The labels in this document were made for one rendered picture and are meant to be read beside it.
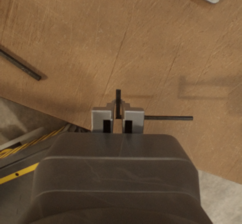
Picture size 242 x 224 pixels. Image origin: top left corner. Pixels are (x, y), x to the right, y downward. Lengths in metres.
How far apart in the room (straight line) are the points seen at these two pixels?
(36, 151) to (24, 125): 0.39
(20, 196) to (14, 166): 0.09
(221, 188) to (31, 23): 0.99
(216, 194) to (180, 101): 0.85
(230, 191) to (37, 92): 0.98
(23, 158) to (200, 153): 0.38
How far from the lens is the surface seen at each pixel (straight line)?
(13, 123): 0.86
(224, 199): 1.09
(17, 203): 0.58
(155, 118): 0.17
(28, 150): 0.47
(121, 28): 0.21
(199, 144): 0.26
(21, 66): 0.23
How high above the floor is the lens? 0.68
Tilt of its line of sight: 74 degrees down
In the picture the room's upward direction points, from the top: 178 degrees clockwise
